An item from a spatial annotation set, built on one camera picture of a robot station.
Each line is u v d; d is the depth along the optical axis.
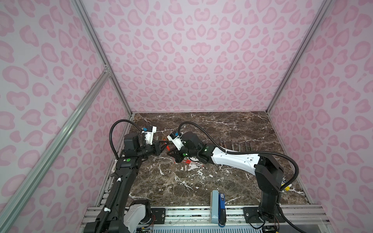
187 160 0.72
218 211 0.73
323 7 0.70
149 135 0.69
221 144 1.00
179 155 0.70
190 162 0.93
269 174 0.46
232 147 0.98
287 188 0.80
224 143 1.01
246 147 0.99
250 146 1.00
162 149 0.72
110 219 0.39
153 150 0.67
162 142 0.74
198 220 0.72
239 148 0.98
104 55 0.86
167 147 0.75
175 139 0.69
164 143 0.75
